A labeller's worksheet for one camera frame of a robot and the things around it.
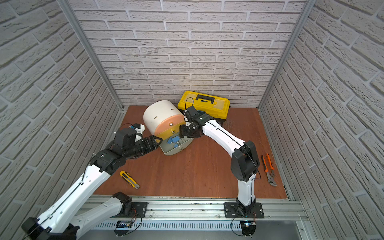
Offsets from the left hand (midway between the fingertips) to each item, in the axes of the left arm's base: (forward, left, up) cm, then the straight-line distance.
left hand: (161, 139), depth 71 cm
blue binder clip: (+13, -5, -20) cm, 25 cm away
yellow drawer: (+11, -1, -10) cm, 15 cm away
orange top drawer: (+14, -2, -4) cm, 14 cm away
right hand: (+10, -11, -10) cm, 18 cm away
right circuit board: (-34, -43, -25) cm, 60 cm away
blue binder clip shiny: (+9, -5, -22) cm, 24 cm away
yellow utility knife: (-12, +20, -24) cm, 33 cm away
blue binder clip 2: (+12, -1, -20) cm, 23 cm away
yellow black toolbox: (+32, -32, -8) cm, 46 cm away
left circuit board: (-33, +18, -28) cm, 47 cm away
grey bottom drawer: (+6, -1, -20) cm, 21 cm away
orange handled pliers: (-9, -62, -23) cm, 66 cm away
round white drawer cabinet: (+14, +1, -1) cm, 14 cm away
